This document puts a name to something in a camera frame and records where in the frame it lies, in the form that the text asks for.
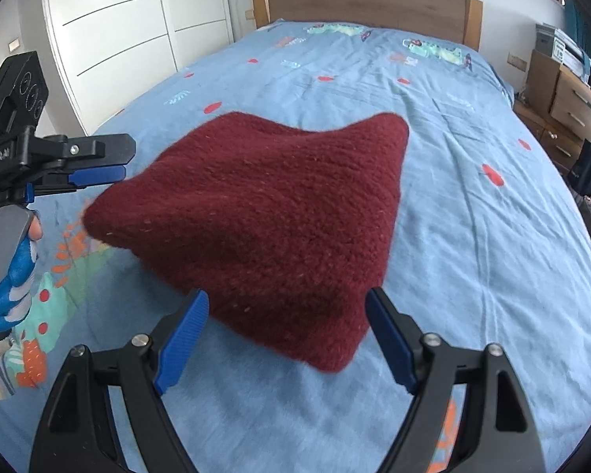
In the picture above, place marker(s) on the grey box stack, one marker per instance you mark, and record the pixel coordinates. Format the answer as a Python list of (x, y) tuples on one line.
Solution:
[(559, 46)]

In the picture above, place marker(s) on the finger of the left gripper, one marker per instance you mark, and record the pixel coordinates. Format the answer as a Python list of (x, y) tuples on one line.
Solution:
[(79, 179), (63, 153)]

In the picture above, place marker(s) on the dark red knit sweater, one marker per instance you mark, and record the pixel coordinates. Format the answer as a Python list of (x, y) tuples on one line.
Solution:
[(285, 229)]

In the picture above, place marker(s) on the wooden drawer nightstand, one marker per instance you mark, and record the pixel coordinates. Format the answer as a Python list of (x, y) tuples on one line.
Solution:
[(553, 106)]

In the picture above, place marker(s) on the blue gloved left hand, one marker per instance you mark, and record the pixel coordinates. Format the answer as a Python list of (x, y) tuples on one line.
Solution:
[(16, 287)]

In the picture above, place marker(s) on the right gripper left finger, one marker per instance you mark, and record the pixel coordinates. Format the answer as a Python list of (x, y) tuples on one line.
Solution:
[(77, 431)]

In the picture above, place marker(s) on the white wardrobe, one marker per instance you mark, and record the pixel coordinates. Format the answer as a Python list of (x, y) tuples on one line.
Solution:
[(108, 52)]

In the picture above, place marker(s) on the wooden headboard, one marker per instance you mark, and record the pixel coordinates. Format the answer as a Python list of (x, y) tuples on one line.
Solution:
[(457, 21)]

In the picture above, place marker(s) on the teal curtain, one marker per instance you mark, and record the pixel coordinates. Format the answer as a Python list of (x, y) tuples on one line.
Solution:
[(579, 30)]

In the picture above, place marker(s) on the black bag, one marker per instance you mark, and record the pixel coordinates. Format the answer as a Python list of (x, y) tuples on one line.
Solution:
[(579, 177)]

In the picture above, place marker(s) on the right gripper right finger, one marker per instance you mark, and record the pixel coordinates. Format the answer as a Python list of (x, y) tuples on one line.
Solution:
[(496, 432)]

